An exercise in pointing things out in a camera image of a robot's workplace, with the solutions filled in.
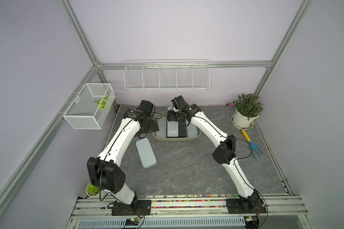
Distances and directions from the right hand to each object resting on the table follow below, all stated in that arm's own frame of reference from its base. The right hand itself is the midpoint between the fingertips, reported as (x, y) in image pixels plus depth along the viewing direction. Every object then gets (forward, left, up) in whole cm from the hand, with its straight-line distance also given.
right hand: (171, 115), depth 92 cm
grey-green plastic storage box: (-7, +12, -13) cm, 19 cm away
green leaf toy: (-1, +39, +13) cm, 41 cm away
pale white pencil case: (-19, +17, -15) cm, 30 cm away
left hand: (-14, +12, +3) cm, 19 cm away
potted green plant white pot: (+4, -50, +2) cm, 51 cm away
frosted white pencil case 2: (-8, -1, -2) cm, 8 cm away
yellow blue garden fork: (-14, -55, -17) cm, 59 cm away
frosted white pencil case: (+3, +7, -11) cm, 14 cm away
